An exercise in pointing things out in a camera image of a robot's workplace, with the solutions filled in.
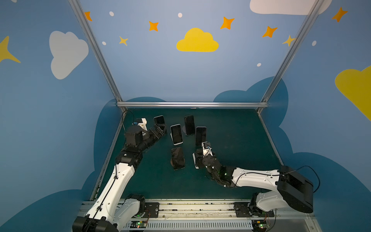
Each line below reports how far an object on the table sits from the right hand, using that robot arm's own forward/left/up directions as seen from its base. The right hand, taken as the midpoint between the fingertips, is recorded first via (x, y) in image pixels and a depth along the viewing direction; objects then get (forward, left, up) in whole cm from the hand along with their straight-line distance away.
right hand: (201, 150), depth 83 cm
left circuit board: (-36, +31, -12) cm, 49 cm away
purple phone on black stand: (+21, -1, -15) cm, 26 cm away
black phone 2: (+25, +8, -8) cm, 27 cm away
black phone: (+22, +29, +1) cm, 36 cm away
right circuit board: (-33, -30, -13) cm, 46 cm away
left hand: (+3, +20, +16) cm, 25 cm away
